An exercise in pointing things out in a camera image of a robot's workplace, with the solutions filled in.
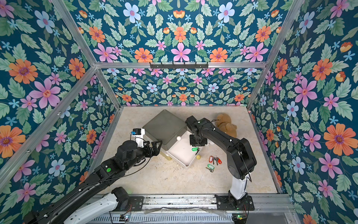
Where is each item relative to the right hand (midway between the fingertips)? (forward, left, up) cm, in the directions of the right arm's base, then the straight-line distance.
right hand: (196, 144), depth 87 cm
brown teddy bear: (+16, -19, +2) cm, 25 cm away
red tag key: (-7, -14, -9) cm, 18 cm away
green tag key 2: (-12, -9, -9) cm, 17 cm away
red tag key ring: (-5, -10, -9) cm, 15 cm away
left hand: (-8, +20, +15) cm, 27 cm away
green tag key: (-3, +1, -1) cm, 4 cm away
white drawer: (-5, +9, 0) cm, 11 cm away
